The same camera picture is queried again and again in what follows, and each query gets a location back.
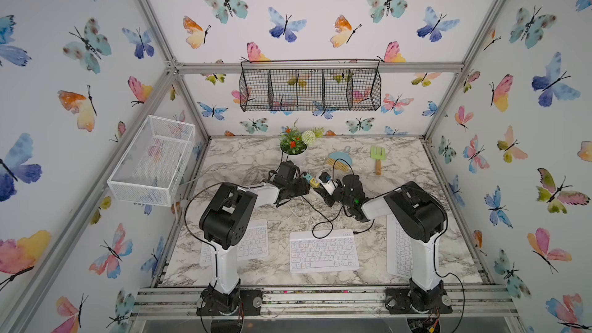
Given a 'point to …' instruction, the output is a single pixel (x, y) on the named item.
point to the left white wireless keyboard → (254, 245)
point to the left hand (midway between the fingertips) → (307, 186)
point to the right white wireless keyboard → (398, 249)
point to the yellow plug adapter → (314, 183)
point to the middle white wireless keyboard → (336, 253)
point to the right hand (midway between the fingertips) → (318, 183)
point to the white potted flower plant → (294, 144)
